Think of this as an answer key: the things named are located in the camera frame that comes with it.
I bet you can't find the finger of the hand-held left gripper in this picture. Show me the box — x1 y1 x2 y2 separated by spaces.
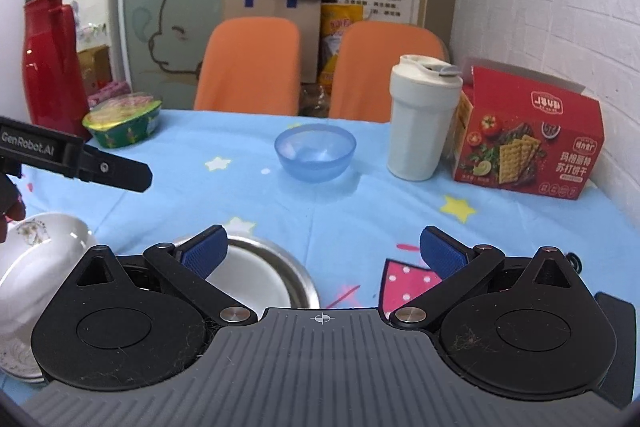
80 142 153 194

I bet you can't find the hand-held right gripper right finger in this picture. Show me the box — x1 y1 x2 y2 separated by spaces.
389 225 584 328

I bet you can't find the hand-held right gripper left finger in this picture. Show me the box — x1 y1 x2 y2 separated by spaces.
64 224 258 325

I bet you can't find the stainless steel bowl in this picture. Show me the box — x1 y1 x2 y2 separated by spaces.
172 233 321 310

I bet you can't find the small white floral plate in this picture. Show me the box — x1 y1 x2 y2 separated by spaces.
0 213 99 348

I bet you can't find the blue plastic bowl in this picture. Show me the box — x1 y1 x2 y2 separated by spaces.
274 124 357 182

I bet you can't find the large white patterned-rim plate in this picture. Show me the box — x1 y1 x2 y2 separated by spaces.
0 342 46 385

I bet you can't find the person's left hand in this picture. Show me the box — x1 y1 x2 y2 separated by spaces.
0 174 26 244

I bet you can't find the green instant noodle bowl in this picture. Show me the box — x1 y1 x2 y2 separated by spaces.
82 92 164 148

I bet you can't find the red thermos jug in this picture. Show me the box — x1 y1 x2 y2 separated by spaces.
22 0 91 142

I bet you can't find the pink patterned cloth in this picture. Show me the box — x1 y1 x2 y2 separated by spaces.
87 79 133 108

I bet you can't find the blue cartoon printed tablecloth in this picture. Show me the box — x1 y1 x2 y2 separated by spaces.
0 107 640 408

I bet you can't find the open cardboard box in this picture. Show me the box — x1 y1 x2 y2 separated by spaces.
77 44 112 95

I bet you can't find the white tumbler cup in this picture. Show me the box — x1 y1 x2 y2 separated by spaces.
387 54 462 182

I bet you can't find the red cracker box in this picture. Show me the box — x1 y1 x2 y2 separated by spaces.
445 66 605 202

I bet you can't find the orange chair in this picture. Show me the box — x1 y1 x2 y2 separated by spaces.
194 18 302 116
328 21 448 124

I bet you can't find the yellow snack packet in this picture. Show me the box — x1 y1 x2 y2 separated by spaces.
318 3 365 95

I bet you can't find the brown bag with blue handles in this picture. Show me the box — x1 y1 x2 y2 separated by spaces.
222 0 322 85

